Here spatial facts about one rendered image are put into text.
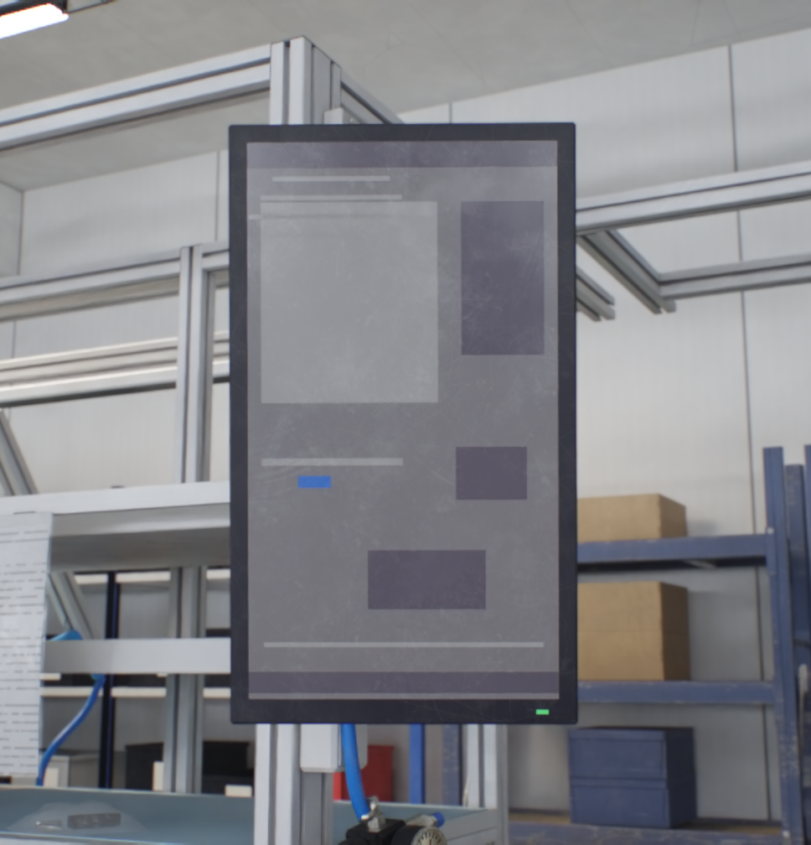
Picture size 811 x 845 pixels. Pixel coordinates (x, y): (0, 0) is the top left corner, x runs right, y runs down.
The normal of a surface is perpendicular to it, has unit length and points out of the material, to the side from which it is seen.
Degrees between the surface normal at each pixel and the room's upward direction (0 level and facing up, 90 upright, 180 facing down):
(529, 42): 180
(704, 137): 90
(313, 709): 101
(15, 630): 89
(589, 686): 90
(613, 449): 90
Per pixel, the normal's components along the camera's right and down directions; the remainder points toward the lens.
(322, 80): 0.90, -0.08
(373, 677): -0.02, 0.00
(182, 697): -0.44, -0.17
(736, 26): 0.00, 0.98
